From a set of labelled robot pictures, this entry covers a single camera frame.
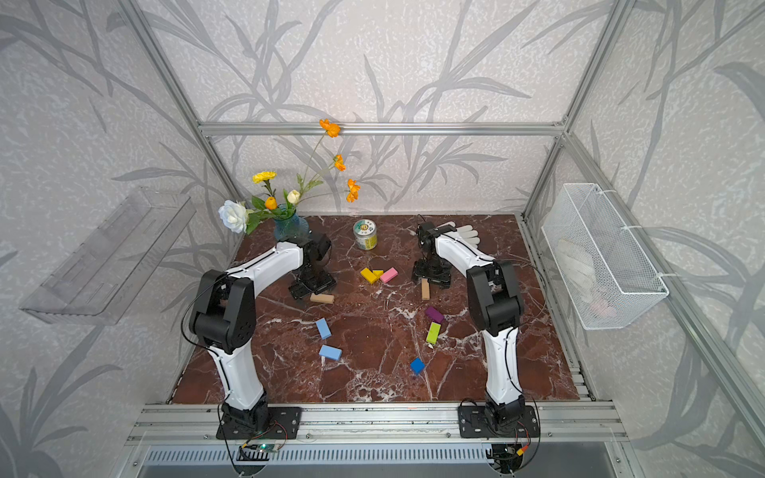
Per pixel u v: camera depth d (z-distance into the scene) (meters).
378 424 0.75
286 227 0.99
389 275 1.02
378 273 1.01
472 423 0.73
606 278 0.60
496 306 0.57
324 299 0.95
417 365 0.83
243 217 0.76
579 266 0.77
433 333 0.89
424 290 0.97
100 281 0.65
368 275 1.02
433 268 0.83
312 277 0.80
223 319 0.51
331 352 0.86
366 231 1.05
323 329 0.89
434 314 0.93
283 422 0.73
